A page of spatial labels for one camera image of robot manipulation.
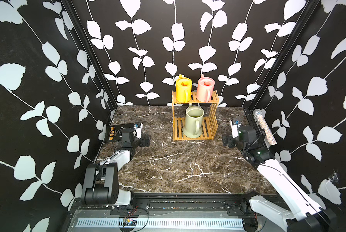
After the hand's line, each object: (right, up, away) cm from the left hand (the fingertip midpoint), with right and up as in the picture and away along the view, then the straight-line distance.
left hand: (144, 132), depth 92 cm
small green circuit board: (-2, -44, -21) cm, 48 cm away
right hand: (+52, +2, -13) cm, 53 cm away
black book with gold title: (-24, -1, +9) cm, 26 cm away
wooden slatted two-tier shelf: (+47, +7, +15) cm, 50 cm away
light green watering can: (+32, +9, -6) cm, 34 cm away
